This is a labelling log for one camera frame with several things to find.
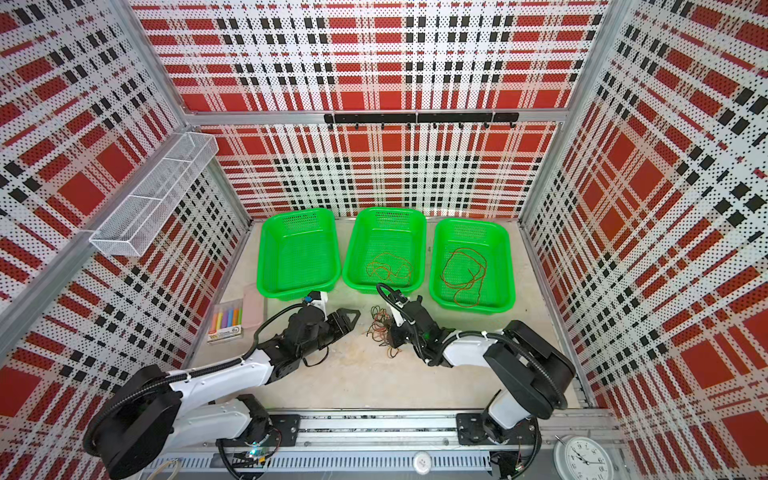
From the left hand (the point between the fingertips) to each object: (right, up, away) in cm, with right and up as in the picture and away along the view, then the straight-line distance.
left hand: (360, 315), depth 85 cm
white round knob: (+17, -31, -16) cm, 39 cm away
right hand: (+8, -3, +4) cm, 10 cm away
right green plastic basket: (+44, +23, +22) cm, 55 cm away
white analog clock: (+53, -28, -18) cm, 63 cm away
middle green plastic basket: (+6, +20, +32) cm, 38 cm away
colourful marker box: (-44, -4, +8) cm, 44 cm away
